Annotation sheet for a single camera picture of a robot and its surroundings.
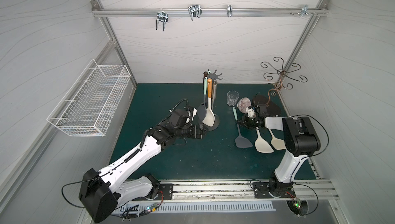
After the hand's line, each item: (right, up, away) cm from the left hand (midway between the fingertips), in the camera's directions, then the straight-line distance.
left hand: (201, 129), depth 75 cm
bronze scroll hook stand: (+45, +36, +13) cm, 59 cm away
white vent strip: (-19, -35, -5) cm, 40 cm away
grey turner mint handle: (+23, -10, +14) cm, 29 cm away
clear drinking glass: (+22, +16, +33) cm, 43 cm away
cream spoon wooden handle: (+5, +3, +14) cm, 15 cm away
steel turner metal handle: (+6, +18, -2) cm, 19 cm away
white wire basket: (-52, +12, -6) cm, 53 cm away
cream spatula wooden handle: (+35, -12, +14) cm, 40 cm away
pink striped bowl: (+29, +12, +30) cm, 43 cm away
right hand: (+24, +1, +24) cm, 34 cm away
